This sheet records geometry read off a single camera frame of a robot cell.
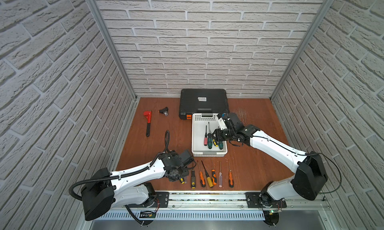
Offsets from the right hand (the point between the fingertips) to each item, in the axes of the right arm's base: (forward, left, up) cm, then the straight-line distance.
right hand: (214, 134), depth 82 cm
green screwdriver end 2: (+5, +1, -13) cm, 14 cm away
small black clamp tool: (+31, +31, -13) cm, 46 cm away
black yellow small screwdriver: (-20, +19, -12) cm, 30 cm away
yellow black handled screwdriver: (-20, +5, -13) cm, 25 cm away
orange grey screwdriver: (-20, +9, -13) cm, 25 cm away
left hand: (-16, +16, -11) cm, 26 cm away
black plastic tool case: (+34, +2, -9) cm, 35 cm away
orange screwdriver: (-20, -7, -14) cm, 26 cm away
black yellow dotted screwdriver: (-19, +13, -14) cm, 27 cm away
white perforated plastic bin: (+19, +6, -13) cm, 24 cm away
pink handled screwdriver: (+5, +3, -13) cm, 15 cm away
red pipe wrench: (+28, +43, -13) cm, 53 cm away
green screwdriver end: (0, -5, -12) cm, 14 cm away
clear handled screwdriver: (-20, -2, -13) cm, 24 cm away
